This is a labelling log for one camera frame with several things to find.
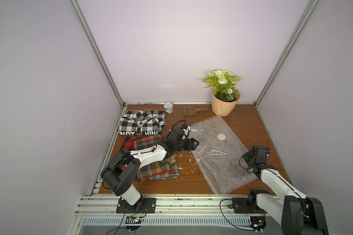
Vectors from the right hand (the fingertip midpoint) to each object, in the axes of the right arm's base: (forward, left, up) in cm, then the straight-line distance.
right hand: (249, 150), depth 88 cm
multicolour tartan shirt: (-13, +51, -1) cm, 53 cm away
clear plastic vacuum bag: (-2, +18, -4) cm, 19 cm away
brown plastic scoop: (+38, +36, -5) cm, 52 cm away
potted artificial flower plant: (+38, +11, +11) cm, 41 cm away
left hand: (0, +32, +7) cm, 33 cm away
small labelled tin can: (+34, +53, +2) cm, 63 cm away
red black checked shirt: (+4, +78, -1) cm, 78 cm away
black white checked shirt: (+22, +73, -1) cm, 77 cm away
